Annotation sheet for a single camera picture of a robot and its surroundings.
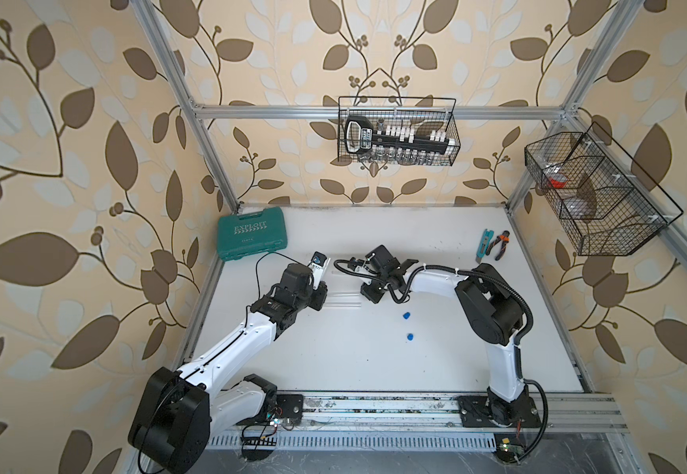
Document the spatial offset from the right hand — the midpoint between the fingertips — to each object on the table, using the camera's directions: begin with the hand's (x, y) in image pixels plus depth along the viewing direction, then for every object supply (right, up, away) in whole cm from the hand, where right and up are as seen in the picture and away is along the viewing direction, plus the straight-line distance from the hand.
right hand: (365, 288), depth 98 cm
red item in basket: (+53, +32, -16) cm, 64 cm away
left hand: (-15, +5, -13) cm, 20 cm away
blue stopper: (+13, -7, -7) cm, 16 cm away
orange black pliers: (+52, +17, +11) cm, 56 cm away
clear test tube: (-8, -5, -3) cm, 9 cm away
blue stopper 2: (+13, -12, -11) cm, 21 cm away
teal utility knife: (+44, +14, +10) cm, 48 cm away
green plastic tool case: (-42, +19, +10) cm, 47 cm away
